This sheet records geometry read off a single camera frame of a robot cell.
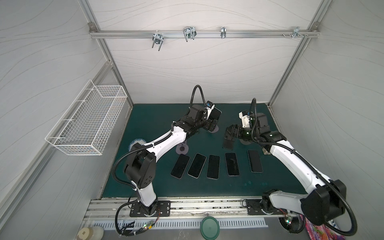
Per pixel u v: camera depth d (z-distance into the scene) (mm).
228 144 984
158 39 802
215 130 1043
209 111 738
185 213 732
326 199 388
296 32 764
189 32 765
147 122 1102
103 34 771
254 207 733
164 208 735
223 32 778
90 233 593
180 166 862
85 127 679
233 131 701
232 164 932
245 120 731
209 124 751
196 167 858
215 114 945
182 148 957
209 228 604
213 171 840
